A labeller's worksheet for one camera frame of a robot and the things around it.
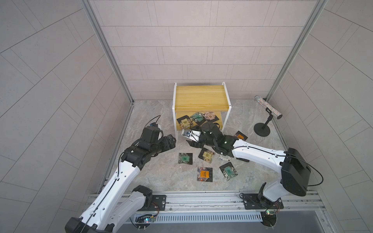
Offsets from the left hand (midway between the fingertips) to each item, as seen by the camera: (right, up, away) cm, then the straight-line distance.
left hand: (173, 140), depth 75 cm
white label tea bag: (+29, -13, +11) cm, 34 cm away
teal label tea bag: (+14, +11, +12) cm, 21 cm away
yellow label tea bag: (+6, +9, +10) cm, 14 cm away
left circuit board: (-12, -35, -10) cm, 38 cm away
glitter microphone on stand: (+57, +3, +21) cm, 61 cm away
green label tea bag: (+6, -13, +11) cm, 18 cm away
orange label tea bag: (+17, -20, +5) cm, 27 cm away
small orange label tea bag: (+41, -1, +21) cm, 47 cm away
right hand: (+8, +3, +3) cm, 10 cm away
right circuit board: (+46, -35, -8) cm, 58 cm away
